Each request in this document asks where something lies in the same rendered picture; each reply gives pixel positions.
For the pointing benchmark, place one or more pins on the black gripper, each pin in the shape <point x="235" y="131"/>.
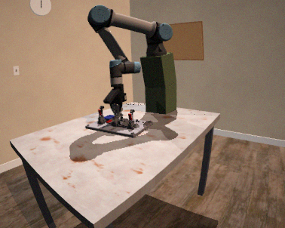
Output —
<point x="119" y="99"/>

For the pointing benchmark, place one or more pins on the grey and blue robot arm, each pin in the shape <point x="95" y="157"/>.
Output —
<point x="154" y="31"/>

